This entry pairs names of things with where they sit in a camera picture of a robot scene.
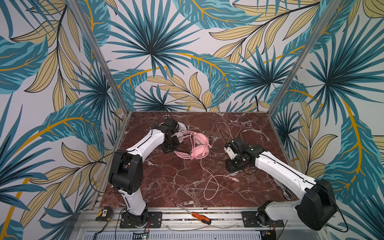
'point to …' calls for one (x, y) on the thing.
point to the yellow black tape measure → (105, 214)
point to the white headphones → (181, 128)
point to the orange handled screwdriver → (204, 219)
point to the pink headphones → (201, 146)
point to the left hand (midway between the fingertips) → (176, 148)
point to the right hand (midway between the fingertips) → (228, 167)
